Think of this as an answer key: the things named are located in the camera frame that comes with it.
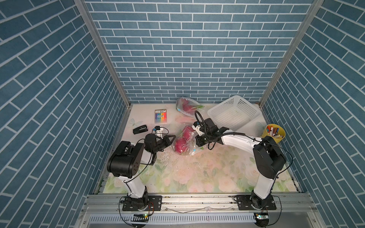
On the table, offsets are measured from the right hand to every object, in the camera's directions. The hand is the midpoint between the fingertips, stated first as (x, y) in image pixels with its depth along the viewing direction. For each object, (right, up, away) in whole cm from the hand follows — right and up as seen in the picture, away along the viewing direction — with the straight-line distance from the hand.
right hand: (195, 141), depth 90 cm
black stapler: (-40, +6, +12) cm, 42 cm away
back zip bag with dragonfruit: (-5, +24, +13) cm, 27 cm away
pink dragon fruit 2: (-8, -1, -8) cm, 12 cm away
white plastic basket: (+33, +19, +25) cm, 46 cm away
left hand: (-11, +3, +1) cm, 11 cm away
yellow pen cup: (+52, +6, -1) cm, 53 cm away
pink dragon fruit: (-5, +7, -3) cm, 9 cm away
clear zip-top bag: (-2, -3, -9) cm, 10 cm away
